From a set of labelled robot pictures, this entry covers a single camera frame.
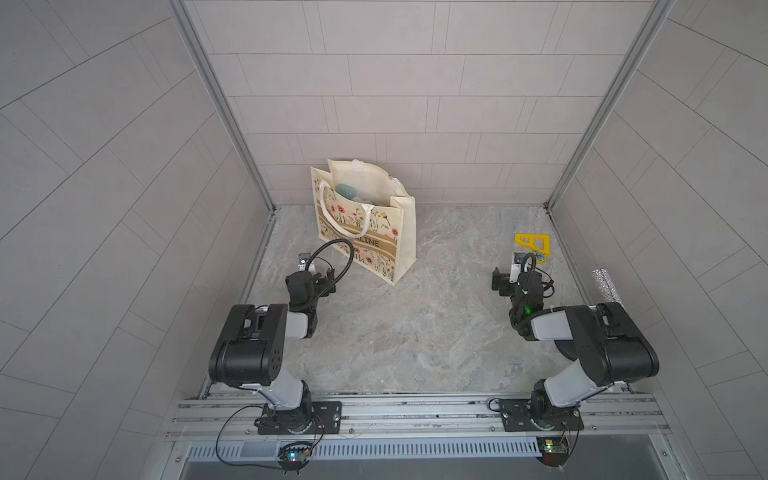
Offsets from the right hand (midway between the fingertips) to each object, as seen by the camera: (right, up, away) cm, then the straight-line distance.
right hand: (511, 264), depth 95 cm
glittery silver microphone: (+14, -2, -24) cm, 28 cm away
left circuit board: (-59, -38, -30) cm, 76 cm away
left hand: (-61, 0, +1) cm, 61 cm away
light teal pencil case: (-53, +24, +1) cm, 58 cm away
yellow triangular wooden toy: (+14, +6, +10) cm, 18 cm away
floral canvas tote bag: (-46, +18, -17) cm, 52 cm away
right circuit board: (-1, -40, -26) cm, 48 cm away
